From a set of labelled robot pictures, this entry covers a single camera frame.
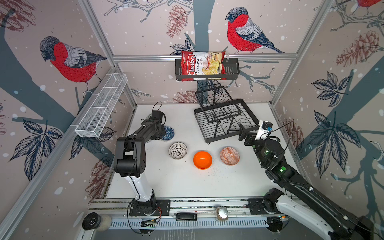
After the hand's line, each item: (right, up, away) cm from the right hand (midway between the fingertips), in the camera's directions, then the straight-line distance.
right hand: (246, 127), depth 72 cm
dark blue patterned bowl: (-43, -7, +29) cm, 52 cm away
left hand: (-50, -7, +24) cm, 56 cm away
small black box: (-30, -42, -2) cm, 52 cm away
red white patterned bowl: (-4, -19, +19) cm, 27 cm away
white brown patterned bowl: (-37, -16, +21) cm, 45 cm away
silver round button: (-13, -38, -6) cm, 41 cm away
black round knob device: (-68, -38, -11) cm, 79 cm away
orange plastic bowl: (-21, -20, +14) cm, 32 cm away
